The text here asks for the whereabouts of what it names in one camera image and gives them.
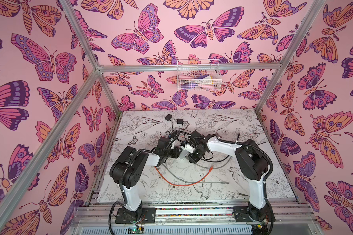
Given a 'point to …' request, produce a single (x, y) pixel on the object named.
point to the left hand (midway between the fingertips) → (183, 149)
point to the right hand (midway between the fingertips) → (190, 158)
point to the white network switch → (183, 154)
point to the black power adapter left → (168, 117)
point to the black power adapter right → (180, 121)
